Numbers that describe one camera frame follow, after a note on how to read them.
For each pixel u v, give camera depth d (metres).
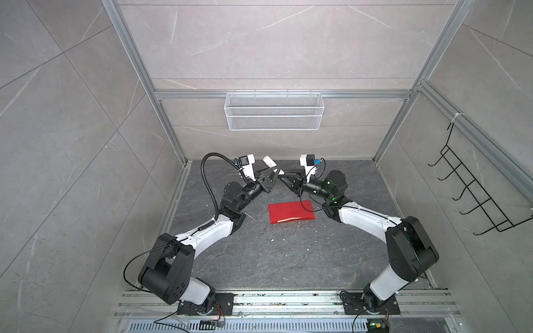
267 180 0.67
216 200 0.61
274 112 1.01
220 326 0.69
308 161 0.65
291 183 0.71
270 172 0.70
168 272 0.42
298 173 0.71
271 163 0.70
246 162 0.66
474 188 0.67
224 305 0.73
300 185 0.67
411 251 0.46
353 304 0.73
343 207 0.63
